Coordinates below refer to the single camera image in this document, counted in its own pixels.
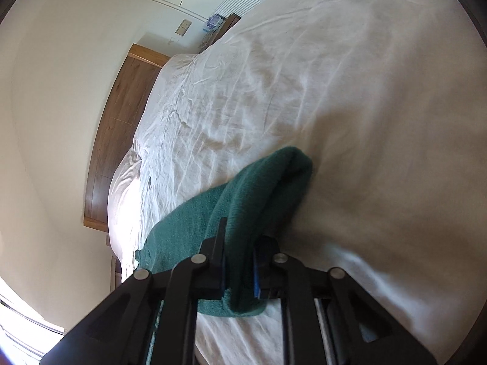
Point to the beige wall switch plate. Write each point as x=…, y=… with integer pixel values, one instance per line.
x=183, y=27

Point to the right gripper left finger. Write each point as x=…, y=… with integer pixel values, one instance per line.
x=151, y=317

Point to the dark green knit sweater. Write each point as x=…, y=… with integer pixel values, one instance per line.
x=258, y=201

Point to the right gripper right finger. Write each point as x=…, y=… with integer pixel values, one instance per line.
x=329, y=318

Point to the white bed duvet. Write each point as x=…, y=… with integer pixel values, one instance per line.
x=388, y=100

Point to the wooden headboard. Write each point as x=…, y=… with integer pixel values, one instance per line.
x=121, y=115

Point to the wooden nightstand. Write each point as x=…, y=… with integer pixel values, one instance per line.
x=214, y=35

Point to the white pillow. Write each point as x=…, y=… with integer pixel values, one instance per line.
x=127, y=216

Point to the blue tissue pack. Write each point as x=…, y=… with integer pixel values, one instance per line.
x=213, y=23

